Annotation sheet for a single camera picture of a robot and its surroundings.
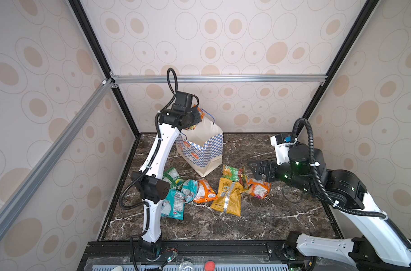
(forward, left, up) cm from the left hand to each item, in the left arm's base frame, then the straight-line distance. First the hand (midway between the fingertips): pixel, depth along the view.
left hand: (202, 113), depth 80 cm
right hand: (-29, -22, +3) cm, 37 cm away
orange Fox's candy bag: (-26, -2, -29) cm, 39 cm away
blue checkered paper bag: (-13, +1, -10) cm, 16 cm away
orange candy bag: (-22, -30, -31) cm, 49 cm away
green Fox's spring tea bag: (-17, +15, -33) cm, 40 cm away
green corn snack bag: (-14, -18, -31) cm, 39 cm away
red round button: (-57, -4, -31) cm, 65 cm away
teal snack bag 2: (-32, +14, -31) cm, 47 cm away
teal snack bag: (-25, +7, -28) cm, 38 cm away
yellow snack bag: (-29, -14, -30) cm, 44 cm away
